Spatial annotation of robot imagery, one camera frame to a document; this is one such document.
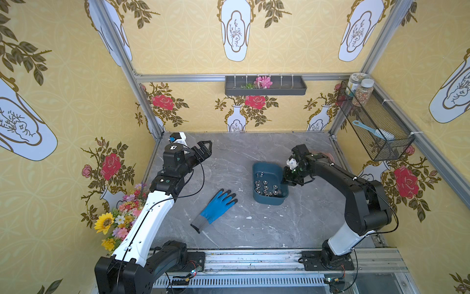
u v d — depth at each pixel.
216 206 0.88
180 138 0.67
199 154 0.65
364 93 0.80
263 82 0.88
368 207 0.46
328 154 1.07
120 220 0.67
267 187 0.88
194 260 0.74
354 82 0.85
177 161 0.56
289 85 0.92
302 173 0.74
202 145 0.66
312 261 0.73
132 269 0.37
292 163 0.86
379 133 0.69
